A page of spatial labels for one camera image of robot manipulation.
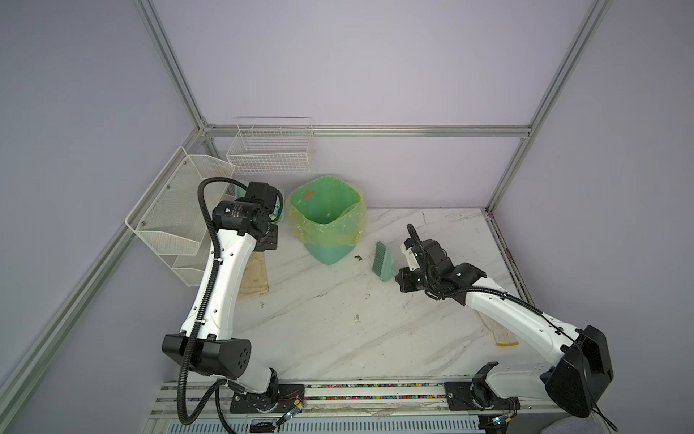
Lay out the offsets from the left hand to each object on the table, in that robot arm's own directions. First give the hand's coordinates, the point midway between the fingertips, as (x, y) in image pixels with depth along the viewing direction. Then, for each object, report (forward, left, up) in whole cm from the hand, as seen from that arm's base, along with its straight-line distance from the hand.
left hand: (254, 244), depth 71 cm
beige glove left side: (+7, +10, -31) cm, 33 cm away
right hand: (-2, -39, -13) cm, 41 cm away
